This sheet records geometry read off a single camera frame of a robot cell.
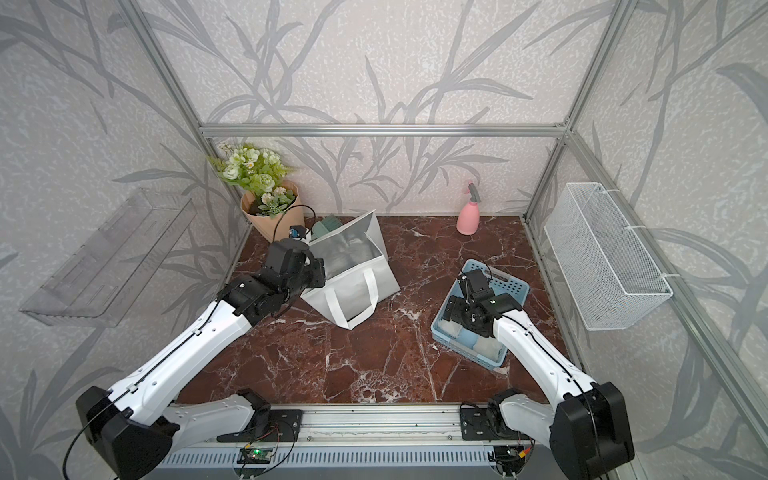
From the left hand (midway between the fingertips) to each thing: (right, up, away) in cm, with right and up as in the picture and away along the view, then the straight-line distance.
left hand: (323, 264), depth 76 cm
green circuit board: (-15, -45, -6) cm, 48 cm away
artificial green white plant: (-26, +28, +17) cm, 42 cm away
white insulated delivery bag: (+9, -2, -2) cm, 9 cm away
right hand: (+36, -15, +8) cm, 40 cm away
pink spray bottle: (+45, +15, +34) cm, 59 cm away
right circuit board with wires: (+47, -48, -3) cm, 67 cm away
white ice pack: (+34, -20, +11) cm, 41 cm away
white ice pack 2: (+44, -24, +7) cm, 51 cm away
